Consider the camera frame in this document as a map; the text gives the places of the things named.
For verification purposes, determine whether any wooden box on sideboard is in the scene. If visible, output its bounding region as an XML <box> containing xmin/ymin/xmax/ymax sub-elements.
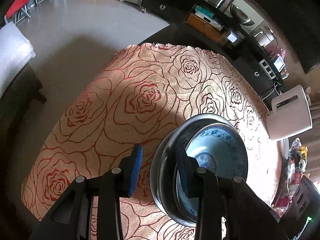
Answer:
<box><xmin>186</xmin><ymin>14</ymin><xmax>222</xmax><ymax>42</ymax></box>

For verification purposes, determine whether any steel bowl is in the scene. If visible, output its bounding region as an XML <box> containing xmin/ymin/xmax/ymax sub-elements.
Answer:
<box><xmin>149</xmin><ymin>114</ymin><xmax>236</xmax><ymax>222</ymax></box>

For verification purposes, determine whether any blue white porcelain bowl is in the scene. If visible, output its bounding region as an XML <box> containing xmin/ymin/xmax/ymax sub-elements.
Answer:
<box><xmin>173</xmin><ymin>124</ymin><xmax>248</xmax><ymax>226</ymax></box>

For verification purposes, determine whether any red folding chair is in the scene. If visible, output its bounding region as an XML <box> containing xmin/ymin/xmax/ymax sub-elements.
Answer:
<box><xmin>4</xmin><ymin>0</ymin><xmax>31</xmax><ymax>25</ymax></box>

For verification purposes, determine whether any black sideboard cabinet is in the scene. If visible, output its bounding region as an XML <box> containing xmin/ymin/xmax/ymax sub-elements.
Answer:
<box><xmin>142</xmin><ymin>0</ymin><xmax>285</xmax><ymax>109</ymax></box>

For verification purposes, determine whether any white chair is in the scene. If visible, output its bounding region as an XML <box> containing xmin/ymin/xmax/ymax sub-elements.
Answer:
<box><xmin>266</xmin><ymin>85</ymin><xmax>313</xmax><ymax>141</ymax></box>

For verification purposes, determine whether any rose pattern tablecloth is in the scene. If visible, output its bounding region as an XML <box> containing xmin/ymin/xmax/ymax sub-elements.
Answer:
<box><xmin>22</xmin><ymin>43</ymin><xmax>280</xmax><ymax>239</ymax></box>

